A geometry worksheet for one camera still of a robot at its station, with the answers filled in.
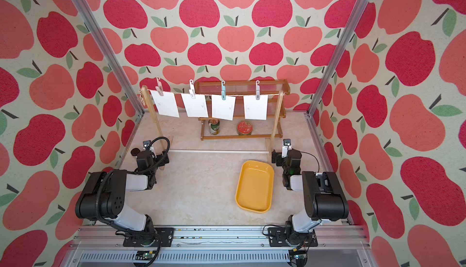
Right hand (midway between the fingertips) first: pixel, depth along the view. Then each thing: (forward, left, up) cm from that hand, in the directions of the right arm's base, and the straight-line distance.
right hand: (286, 153), depth 94 cm
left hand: (-7, +69, +1) cm, 69 cm away
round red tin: (+16, +23, -1) cm, 28 cm away
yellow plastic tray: (-18, +16, -5) cm, 24 cm away
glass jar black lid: (-9, +78, +5) cm, 79 cm away
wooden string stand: (-5, +67, +4) cm, 68 cm away
